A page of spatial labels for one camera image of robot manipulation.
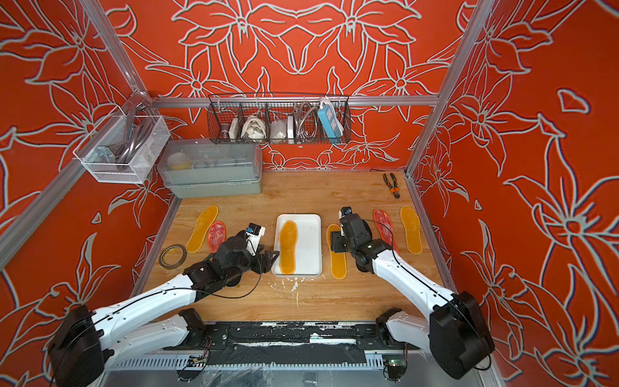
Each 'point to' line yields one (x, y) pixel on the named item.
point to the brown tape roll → (176, 265)
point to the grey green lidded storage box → (195, 168)
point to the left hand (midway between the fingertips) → (272, 249)
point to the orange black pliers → (395, 189)
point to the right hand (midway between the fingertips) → (333, 235)
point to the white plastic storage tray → (309, 249)
